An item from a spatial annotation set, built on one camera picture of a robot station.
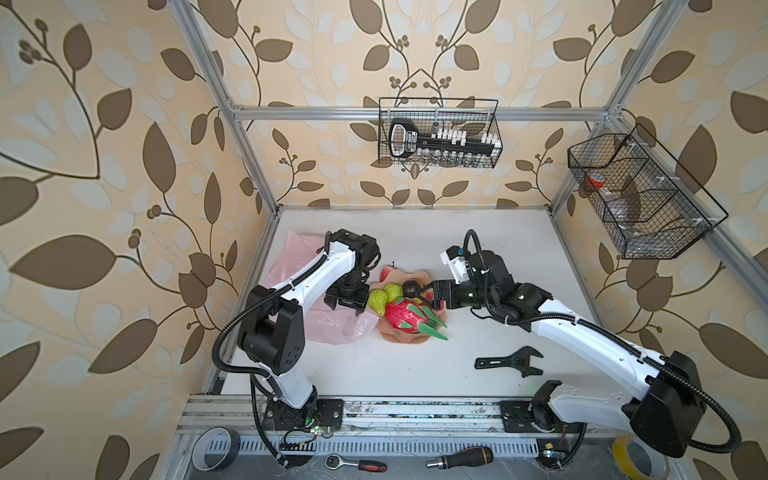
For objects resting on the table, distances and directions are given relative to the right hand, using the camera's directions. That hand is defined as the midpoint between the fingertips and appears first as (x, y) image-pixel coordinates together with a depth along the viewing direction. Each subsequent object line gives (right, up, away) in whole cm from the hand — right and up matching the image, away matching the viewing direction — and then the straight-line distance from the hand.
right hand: (428, 295), depth 75 cm
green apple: (-9, -2, +14) cm, 17 cm away
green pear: (-14, -3, +10) cm, 17 cm away
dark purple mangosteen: (-4, 0, +10) cm, 10 cm away
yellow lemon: (-3, -1, -3) cm, 5 cm away
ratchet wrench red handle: (-23, -37, -7) cm, 44 cm away
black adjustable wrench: (+27, -19, +8) cm, 34 cm away
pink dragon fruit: (-5, -7, +7) cm, 11 cm away
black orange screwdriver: (+9, -35, -8) cm, 37 cm away
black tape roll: (-52, -36, -4) cm, 63 cm away
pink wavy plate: (-7, +2, +21) cm, 22 cm away
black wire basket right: (+55, +21, -1) cm, 59 cm away
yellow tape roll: (+47, -37, -7) cm, 60 cm away
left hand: (-20, -5, +6) cm, 22 cm away
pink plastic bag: (-25, -10, +7) cm, 27 cm away
